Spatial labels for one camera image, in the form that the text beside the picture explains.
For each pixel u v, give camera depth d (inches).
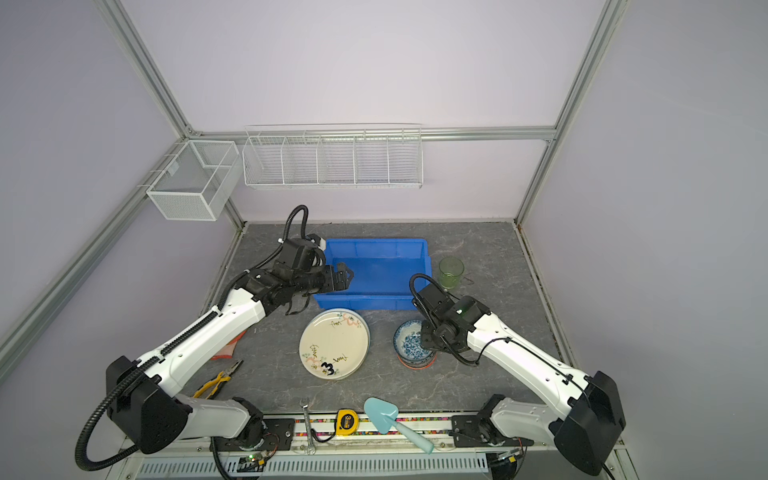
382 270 42.9
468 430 29.1
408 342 32.1
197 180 38.8
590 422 15.2
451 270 40.0
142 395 15.3
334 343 33.4
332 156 39.2
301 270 23.6
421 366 31.0
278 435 29.0
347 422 29.1
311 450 28.5
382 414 30.1
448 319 21.4
